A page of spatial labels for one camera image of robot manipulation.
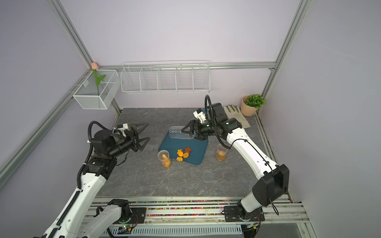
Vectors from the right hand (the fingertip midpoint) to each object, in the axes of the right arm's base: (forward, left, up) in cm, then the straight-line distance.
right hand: (184, 133), depth 71 cm
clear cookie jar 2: (+2, -21, -23) cm, 31 cm away
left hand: (-1, +16, +3) cm, 16 cm away
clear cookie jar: (-1, +14, -21) cm, 25 cm away
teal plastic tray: (+11, +10, -28) cm, 31 cm away
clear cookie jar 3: (+3, +5, -3) cm, 7 cm away
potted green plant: (+38, -46, -16) cm, 61 cm away
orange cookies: (+3, +3, -27) cm, 28 cm away
